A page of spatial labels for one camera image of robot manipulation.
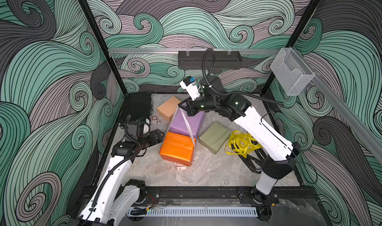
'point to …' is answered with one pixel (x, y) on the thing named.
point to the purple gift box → (188, 125)
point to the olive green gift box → (214, 137)
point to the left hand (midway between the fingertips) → (159, 134)
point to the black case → (138, 105)
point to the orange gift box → (178, 148)
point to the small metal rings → (154, 118)
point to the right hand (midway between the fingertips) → (177, 105)
